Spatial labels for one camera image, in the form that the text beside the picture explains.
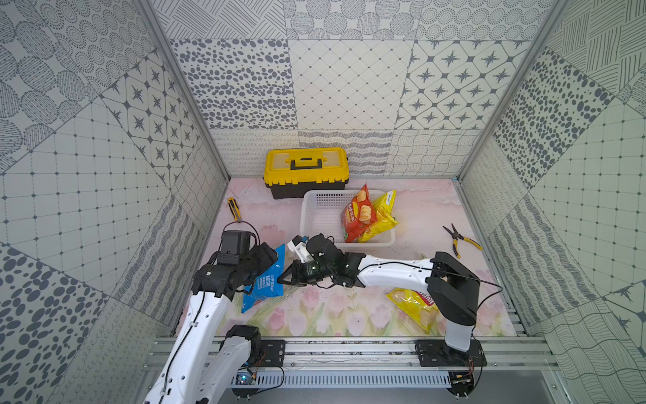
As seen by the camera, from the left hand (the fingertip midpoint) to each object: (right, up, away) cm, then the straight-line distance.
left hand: (267, 253), depth 75 cm
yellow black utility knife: (-23, +12, +32) cm, 41 cm away
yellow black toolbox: (+2, +28, +25) cm, 37 cm away
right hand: (+4, -8, -2) cm, 9 cm away
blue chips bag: (0, -9, -1) cm, 9 cm away
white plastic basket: (+15, +10, +32) cm, 37 cm away
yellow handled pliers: (+71, +2, +26) cm, 75 cm away
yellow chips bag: (+39, +13, +14) cm, 43 cm away
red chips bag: (+29, +11, +13) cm, 33 cm away
